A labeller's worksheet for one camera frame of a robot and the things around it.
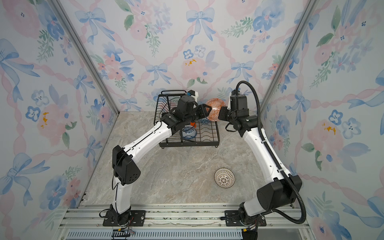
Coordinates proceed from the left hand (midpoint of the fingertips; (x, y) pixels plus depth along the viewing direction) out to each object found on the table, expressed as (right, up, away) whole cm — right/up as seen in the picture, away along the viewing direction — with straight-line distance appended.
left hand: (211, 106), depth 77 cm
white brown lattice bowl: (+8, -40, +9) cm, 42 cm away
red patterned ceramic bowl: (+2, +2, +2) cm, 3 cm away
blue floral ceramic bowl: (-13, -14, +27) cm, 33 cm away
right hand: (+6, -1, +1) cm, 6 cm away
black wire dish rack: (-7, -14, +26) cm, 30 cm away
